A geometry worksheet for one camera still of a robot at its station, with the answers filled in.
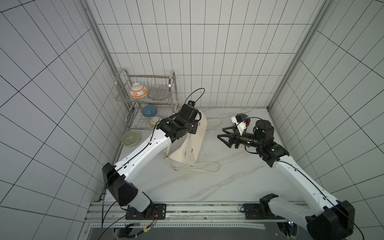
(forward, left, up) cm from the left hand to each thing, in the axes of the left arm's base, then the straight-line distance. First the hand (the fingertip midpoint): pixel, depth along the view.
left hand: (188, 125), depth 76 cm
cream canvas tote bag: (-13, +2, -4) cm, 13 cm away
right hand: (-7, -14, +2) cm, 16 cm away
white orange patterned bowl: (+23, +31, +4) cm, 38 cm away
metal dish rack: (+20, +39, -19) cm, 48 cm away
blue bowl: (+27, +30, -18) cm, 44 cm away
